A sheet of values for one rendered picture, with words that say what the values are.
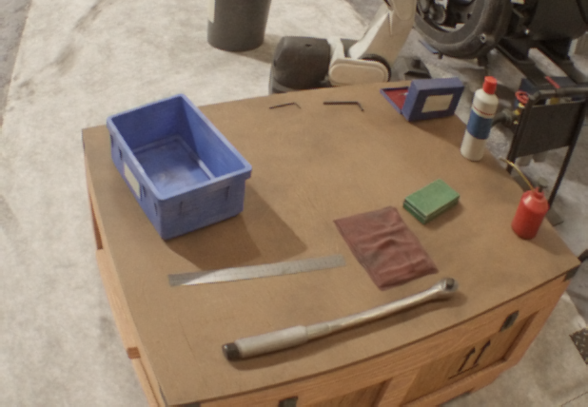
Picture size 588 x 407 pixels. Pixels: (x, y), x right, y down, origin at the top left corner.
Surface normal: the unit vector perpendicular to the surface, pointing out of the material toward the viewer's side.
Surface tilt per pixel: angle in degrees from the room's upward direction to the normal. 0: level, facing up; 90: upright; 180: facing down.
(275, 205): 0
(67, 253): 0
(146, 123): 90
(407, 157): 0
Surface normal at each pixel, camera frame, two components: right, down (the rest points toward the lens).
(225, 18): -0.35, 0.60
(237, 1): -0.04, 0.66
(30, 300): 0.12, -0.77
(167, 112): 0.57, 0.57
